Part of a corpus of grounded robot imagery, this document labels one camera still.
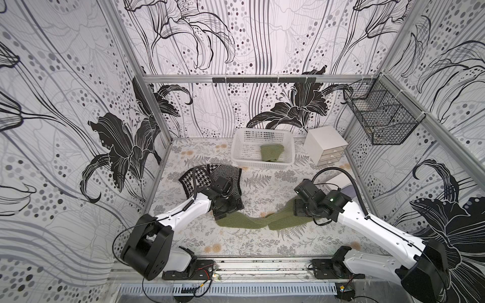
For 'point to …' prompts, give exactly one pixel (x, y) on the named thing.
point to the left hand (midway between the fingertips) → (237, 213)
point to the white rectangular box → (341, 180)
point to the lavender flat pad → (350, 191)
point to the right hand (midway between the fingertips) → (299, 207)
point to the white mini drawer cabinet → (324, 145)
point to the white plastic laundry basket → (245, 152)
